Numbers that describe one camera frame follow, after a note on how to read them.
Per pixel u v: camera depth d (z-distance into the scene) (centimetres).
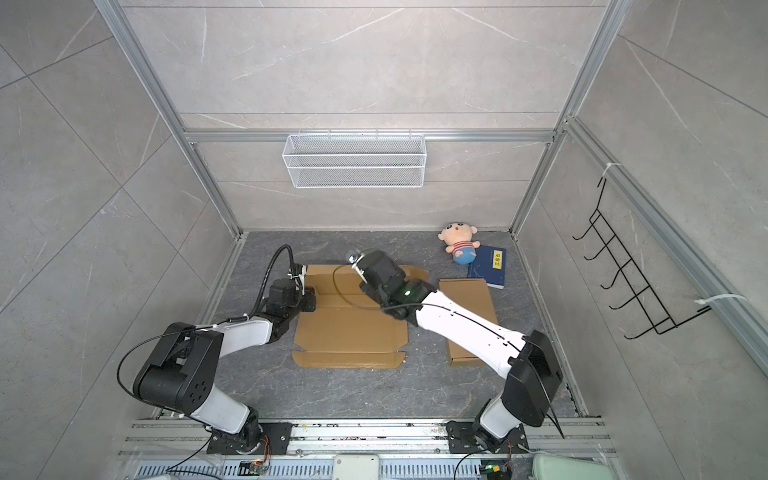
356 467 69
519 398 40
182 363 49
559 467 69
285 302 73
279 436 73
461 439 73
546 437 76
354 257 65
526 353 43
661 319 58
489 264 108
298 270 82
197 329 51
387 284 57
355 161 101
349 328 92
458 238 109
